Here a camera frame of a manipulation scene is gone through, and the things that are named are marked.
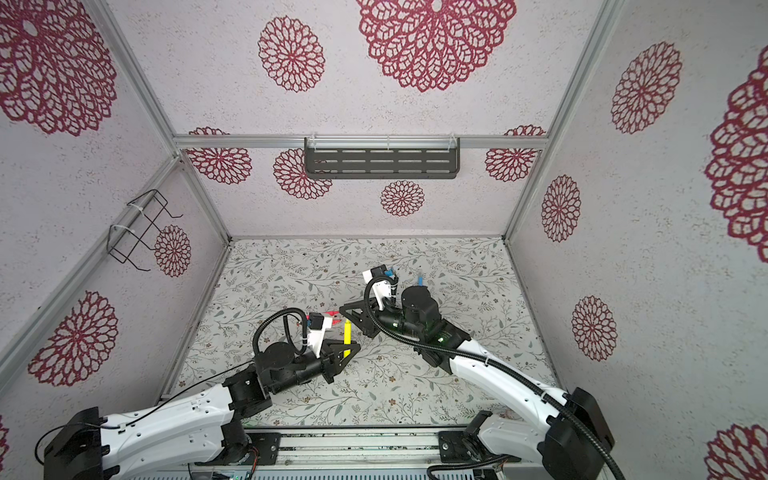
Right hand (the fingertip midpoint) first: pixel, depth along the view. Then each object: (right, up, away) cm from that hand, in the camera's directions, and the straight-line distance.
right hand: (342, 306), depth 66 cm
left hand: (+3, -11, +5) cm, 12 cm away
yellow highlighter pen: (+1, -7, +1) cm, 7 cm away
